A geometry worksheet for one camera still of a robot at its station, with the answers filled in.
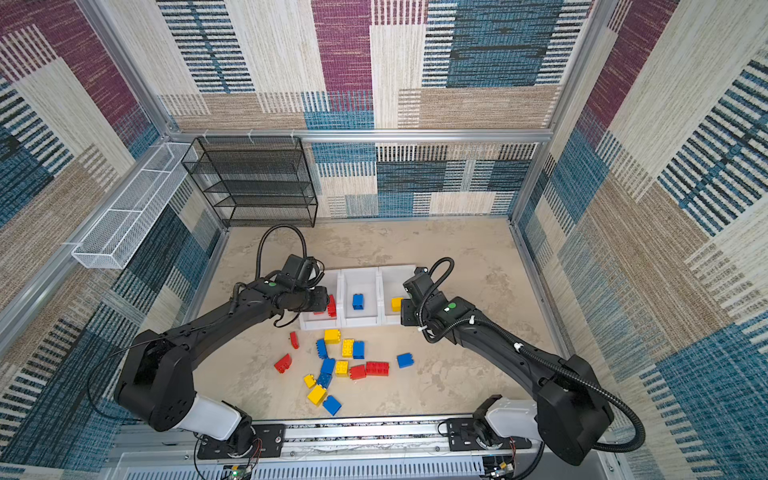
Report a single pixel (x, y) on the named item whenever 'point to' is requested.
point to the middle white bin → (360, 281)
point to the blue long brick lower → (326, 373)
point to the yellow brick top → (332, 336)
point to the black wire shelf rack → (255, 181)
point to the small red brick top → (294, 340)
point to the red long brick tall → (318, 312)
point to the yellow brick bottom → (318, 395)
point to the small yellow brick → (309, 381)
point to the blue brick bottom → (332, 405)
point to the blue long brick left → (321, 349)
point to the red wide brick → (377, 368)
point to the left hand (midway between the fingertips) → (324, 295)
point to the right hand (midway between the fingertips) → (412, 314)
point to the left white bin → (310, 320)
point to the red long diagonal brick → (332, 308)
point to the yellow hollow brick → (396, 304)
